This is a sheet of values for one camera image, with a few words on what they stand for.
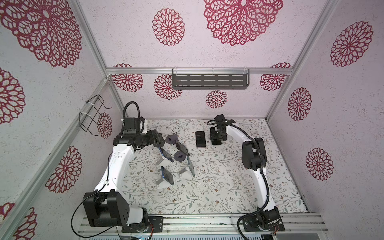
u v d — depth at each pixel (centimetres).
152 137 70
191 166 94
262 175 65
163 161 94
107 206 40
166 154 103
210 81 99
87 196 38
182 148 109
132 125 61
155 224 73
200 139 106
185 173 90
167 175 93
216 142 103
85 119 73
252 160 64
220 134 93
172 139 104
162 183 85
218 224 76
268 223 65
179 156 99
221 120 88
